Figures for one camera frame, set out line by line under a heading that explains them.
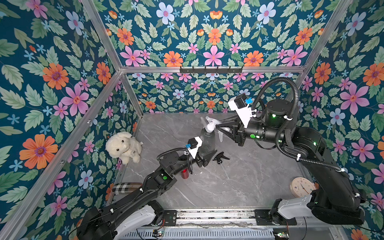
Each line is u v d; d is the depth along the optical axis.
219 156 0.95
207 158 0.61
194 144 0.54
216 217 0.75
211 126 0.51
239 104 0.39
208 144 0.56
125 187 0.80
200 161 0.58
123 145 0.82
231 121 0.47
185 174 0.85
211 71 0.93
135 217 0.55
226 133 0.48
